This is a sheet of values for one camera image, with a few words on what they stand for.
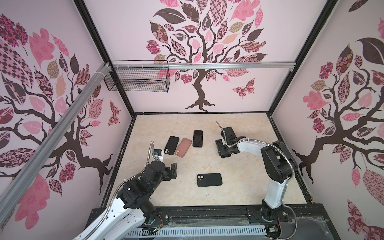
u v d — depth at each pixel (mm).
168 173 636
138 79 1218
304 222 721
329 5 685
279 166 504
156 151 621
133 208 474
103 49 817
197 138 1124
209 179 856
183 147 1006
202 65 923
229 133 798
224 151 880
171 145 1014
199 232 698
